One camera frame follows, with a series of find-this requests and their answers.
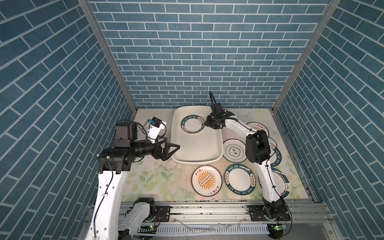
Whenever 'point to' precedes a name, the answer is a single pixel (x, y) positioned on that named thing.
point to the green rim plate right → (275, 155)
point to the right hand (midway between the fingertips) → (204, 122)
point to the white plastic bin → (206, 147)
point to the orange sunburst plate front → (206, 180)
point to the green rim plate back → (192, 124)
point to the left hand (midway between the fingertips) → (172, 143)
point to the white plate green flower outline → (234, 150)
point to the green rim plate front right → (282, 182)
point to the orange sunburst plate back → (257, 126)
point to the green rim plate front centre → (240, 179)
